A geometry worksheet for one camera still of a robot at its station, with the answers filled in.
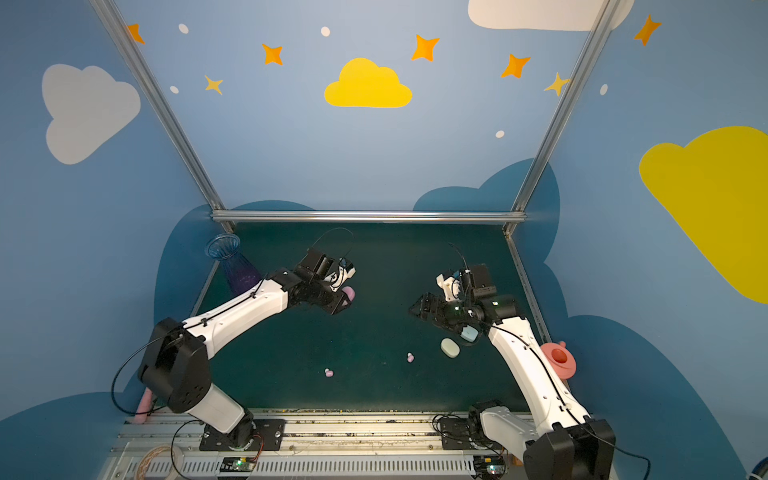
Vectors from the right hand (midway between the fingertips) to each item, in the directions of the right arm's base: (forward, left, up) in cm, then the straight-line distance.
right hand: (426, 312), depth 77 cm
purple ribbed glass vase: (+14, +58, -6) cm, 60 cm away
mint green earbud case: (-2, -8, -17) cm, 19 cm away
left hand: (+6, +22, -5) cm, 24 cm away
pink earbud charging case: (+7, +22, -3) cm, 23 cm away
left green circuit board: (-34, +44, -17) cm, 59 cm away
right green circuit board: (-31, -16, -19) cm, 40 cm away
